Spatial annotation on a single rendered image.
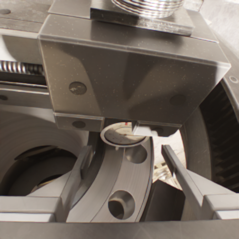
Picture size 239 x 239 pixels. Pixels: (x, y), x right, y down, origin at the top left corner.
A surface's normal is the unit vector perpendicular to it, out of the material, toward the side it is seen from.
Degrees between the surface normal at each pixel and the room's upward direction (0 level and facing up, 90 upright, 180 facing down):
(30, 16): 90
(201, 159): 118
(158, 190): 90
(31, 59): 25
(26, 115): 9
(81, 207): 90
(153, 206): 90
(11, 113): 5
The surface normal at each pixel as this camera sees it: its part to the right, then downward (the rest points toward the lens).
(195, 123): -0.66, -0.44
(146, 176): 0.17, -0.57
